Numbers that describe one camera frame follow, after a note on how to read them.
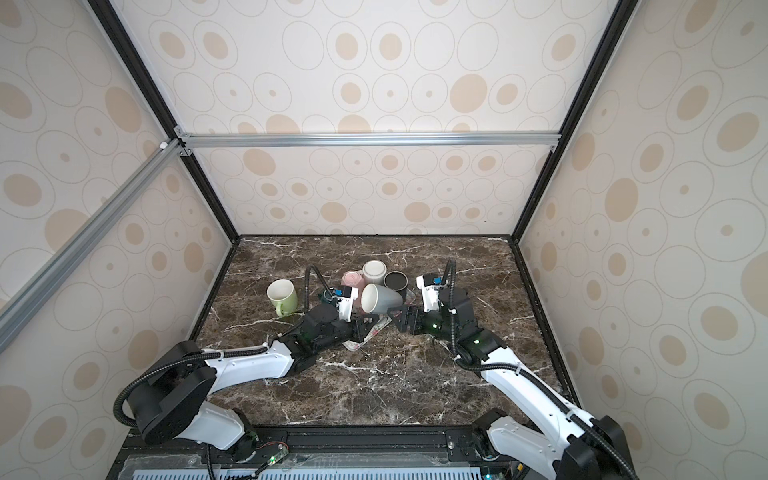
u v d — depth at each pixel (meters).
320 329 0.65
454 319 0.58
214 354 0.49
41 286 0.54
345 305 0.76
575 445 0.40
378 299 0.78
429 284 0.69
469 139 1.82
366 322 0.81
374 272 1.00
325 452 0.73
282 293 0.95
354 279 0.94
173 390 0.43
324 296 0.73
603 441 0.39
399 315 0.68
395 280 0.95
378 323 0.82
